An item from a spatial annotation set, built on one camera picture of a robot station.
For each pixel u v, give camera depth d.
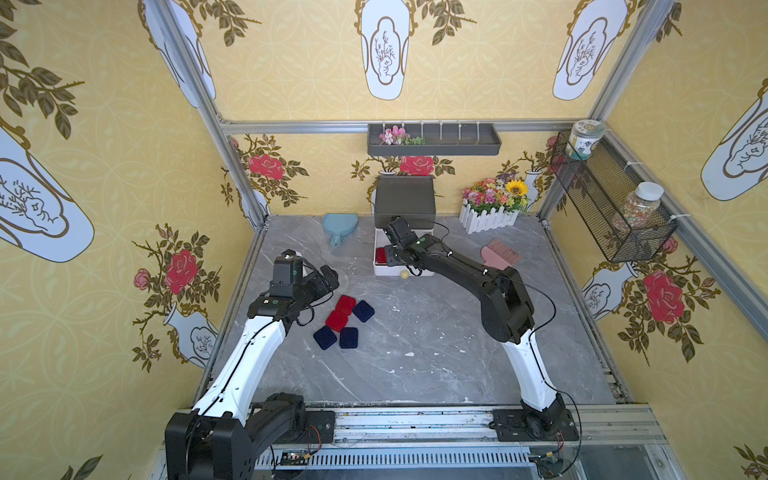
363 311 0.95
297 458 0.73
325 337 0.88
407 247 0.74
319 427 0.73
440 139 0.92
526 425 0.65
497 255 1.09
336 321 0.93
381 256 0.91
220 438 0.39
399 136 0.88
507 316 0.56
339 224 1.21
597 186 0.92
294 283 0.62
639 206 0.65
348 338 0.92
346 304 0.95
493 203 1.06
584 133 0.84
